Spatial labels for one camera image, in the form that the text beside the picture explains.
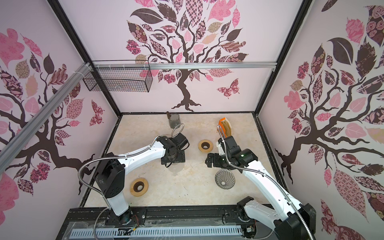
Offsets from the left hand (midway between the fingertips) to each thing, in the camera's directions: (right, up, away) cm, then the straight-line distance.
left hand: (175, 161), depth 86 cm
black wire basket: (-48, +60, +36) cm, 85 cm away
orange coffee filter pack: (+33, +21, +16) cm, 42 cm away
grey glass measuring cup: (-4, +25, +19) cm, 32 cm away
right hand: (+21, +3, -9) cm, 23 cm away
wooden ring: (+19, +7, +15) cm, 25 cm away
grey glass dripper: (+29, -9, -3) cm, 30 cm away
